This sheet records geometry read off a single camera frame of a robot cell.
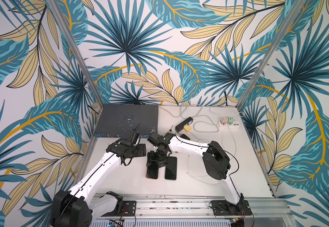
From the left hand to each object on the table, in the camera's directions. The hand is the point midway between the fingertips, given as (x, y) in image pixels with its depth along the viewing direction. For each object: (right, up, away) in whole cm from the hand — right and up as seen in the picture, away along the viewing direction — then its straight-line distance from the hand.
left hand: (140, 152), depth 81 cm
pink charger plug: (+57, +18, +20) cm, 63 cm away
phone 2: (+7, -11, +1) cm, 13 cm away
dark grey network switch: (-21, +18, +23) cm, 36 cm away
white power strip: (+67, +14, +25) cm, 73 cm away
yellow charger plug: (+30, +12, +23) cm, 40 cm away
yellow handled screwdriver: (+18, +11, +23) cm, 32 cm away
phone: (+28, +7, +20) cm, 35 cm away
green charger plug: (+62, +18, +23) cm, 69 cm away
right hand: (+3, -14, -2) cm, 14 cm away
